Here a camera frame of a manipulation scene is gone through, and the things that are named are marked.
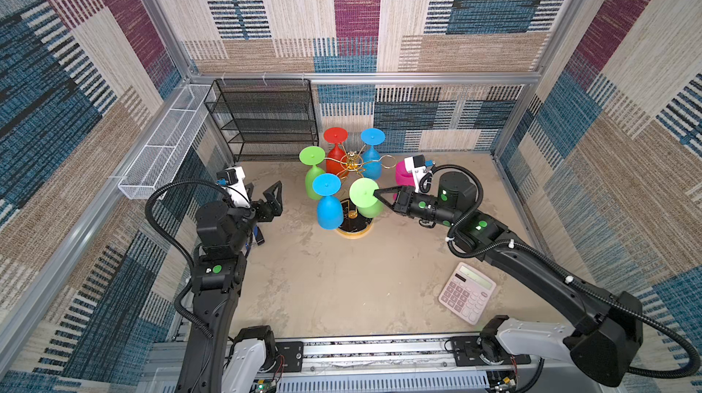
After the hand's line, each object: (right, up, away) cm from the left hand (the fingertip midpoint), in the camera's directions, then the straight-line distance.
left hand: (266, 180), depth 68 cm
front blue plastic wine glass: (+15, -8, +10) cm, 19 cm away
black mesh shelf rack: (-13, +24, +41) cm, 49 cm away
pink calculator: (+55, -33, +14) cm, 66 cm away
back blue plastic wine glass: (+28, +5, +21) cm, 35 cm away
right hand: (+27, -5, -2) cm, 27 cm away
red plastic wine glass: (+17, +5, +10) cm, 20 cm away
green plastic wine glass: (+23, -4, 0) cm, 24 cm away
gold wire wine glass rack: (+22, -16, +29) cm, 40 cm away
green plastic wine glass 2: (+10, +7, +11) cm, 16 cm away
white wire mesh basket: (-31, +2, +3) cm, 31 cm away
